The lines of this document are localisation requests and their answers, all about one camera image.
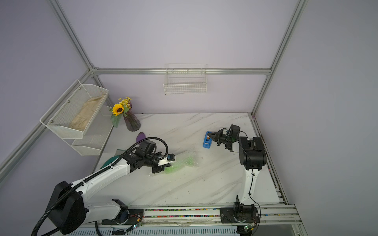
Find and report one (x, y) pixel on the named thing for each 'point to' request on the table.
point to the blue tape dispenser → (207, 141)
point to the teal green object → (110, 160)
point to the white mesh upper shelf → (77, 110)
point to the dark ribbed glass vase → (131, 121)
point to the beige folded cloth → (80, 121)
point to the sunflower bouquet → (119, 109)
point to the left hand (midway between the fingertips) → (167, 164)
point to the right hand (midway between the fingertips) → (208, 134)
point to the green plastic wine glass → (187, 161)
